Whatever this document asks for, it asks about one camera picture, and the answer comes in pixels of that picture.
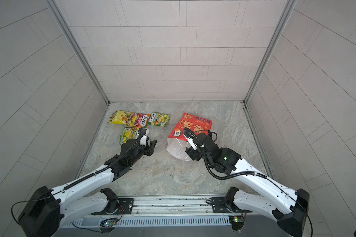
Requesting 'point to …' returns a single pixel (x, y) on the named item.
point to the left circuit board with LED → (109, 222)
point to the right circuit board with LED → (235, 218)
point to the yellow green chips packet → (121, 117)
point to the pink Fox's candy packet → (141, 119)
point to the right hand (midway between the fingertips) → (192, 143)
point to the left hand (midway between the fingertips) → (156, 138)
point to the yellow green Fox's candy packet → (158, 119)
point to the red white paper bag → (177, 142)
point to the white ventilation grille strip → (215, 221)
